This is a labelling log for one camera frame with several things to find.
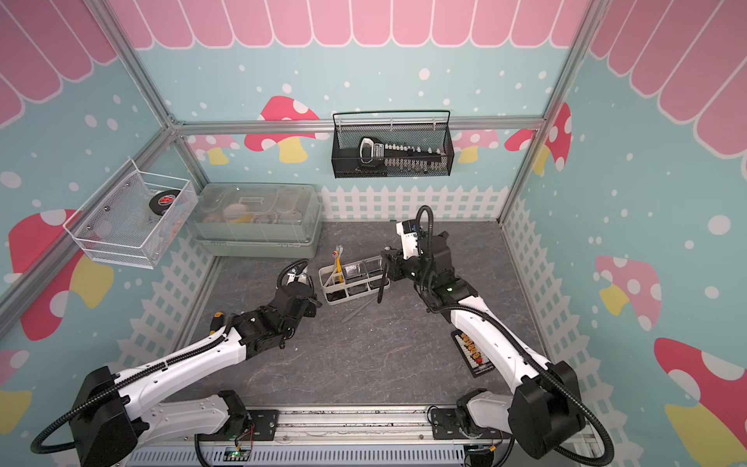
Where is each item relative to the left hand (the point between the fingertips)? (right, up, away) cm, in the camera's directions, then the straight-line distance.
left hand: (307, 291), depth 81 cm
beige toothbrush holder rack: (+11, +2, +9) cm, 14 cm away
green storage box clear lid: (-22, +22, +19) cm, 36 cm away
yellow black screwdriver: (-31, -11, +10) cm, 35 cm away
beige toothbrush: (+8, +11, +8) cm, 16 cm away
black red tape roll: (-39, +25, -3) cm, 46 cm away
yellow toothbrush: (+7, +6, +12) cm, 15 cm away
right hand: (+21, +11, -4) cm, 24 cm away
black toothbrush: (+21, 0, 0) cm, 21 cm away
